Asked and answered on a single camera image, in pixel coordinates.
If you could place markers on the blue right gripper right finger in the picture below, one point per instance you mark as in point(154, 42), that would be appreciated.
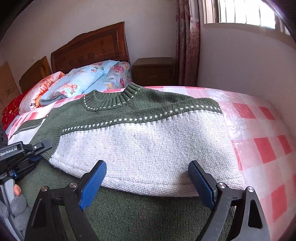
point(204, 183)

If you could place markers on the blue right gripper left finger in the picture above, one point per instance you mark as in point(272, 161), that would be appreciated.
point(90, 183)

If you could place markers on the green and white knit sweater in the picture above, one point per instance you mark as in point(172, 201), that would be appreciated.
point(147, 139)

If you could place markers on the grey gloved left hand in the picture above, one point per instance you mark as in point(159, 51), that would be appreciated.
point(20, 210)

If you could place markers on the red floral blanket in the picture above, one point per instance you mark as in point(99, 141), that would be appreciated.
point(11, 111)

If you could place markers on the pink floral pillow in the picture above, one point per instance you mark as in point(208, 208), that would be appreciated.
point(31, 99)

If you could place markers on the light wooden cabinet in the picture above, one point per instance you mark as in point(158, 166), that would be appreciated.
point(8, 88)

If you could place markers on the pink checkered bed sheet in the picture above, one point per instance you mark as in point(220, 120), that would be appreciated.
point(264, 148)

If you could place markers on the light blue floral pillow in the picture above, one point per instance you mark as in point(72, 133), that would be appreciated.
point(76, 81)

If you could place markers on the blue floral bed cover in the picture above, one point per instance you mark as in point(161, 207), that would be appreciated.
point(118, 77)

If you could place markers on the wooden nightstand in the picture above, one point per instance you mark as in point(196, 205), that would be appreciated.
point(154, 71)

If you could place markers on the floral pink curtain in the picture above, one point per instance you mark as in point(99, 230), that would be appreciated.
point(187, 23)

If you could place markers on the dark wooden headboard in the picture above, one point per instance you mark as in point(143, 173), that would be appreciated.
point(107, 43)

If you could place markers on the barred window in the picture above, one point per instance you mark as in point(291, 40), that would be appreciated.
point(256, 13)

